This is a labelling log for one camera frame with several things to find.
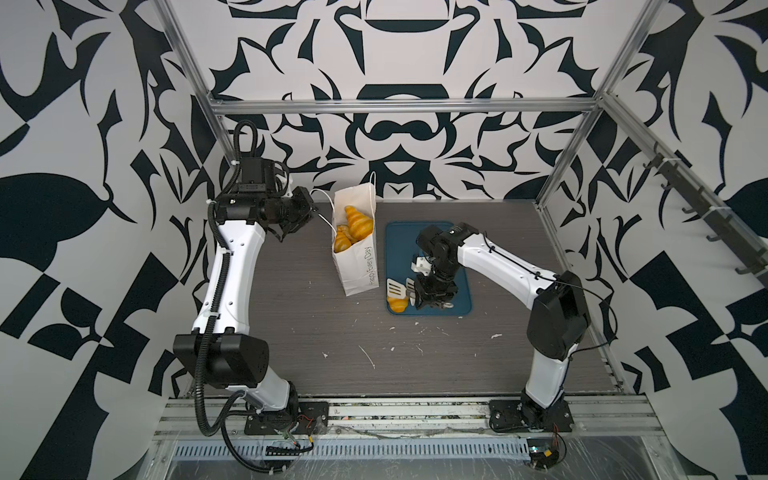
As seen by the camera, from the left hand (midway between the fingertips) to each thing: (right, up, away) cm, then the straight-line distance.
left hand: (320, 203), depth 74 cm
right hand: (+26, -26, +7) cm, 37 cm away
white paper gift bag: (+8, -16, +8) cm, 20 cm away
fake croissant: (+20, -29, +17) cm, 39 cm away
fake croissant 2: (+8, -5, +15) cm, 18 cm away
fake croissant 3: (+4, -9, +12) cm, 15 cm away
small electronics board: (+53, -59, -3) cm, 79 cm away
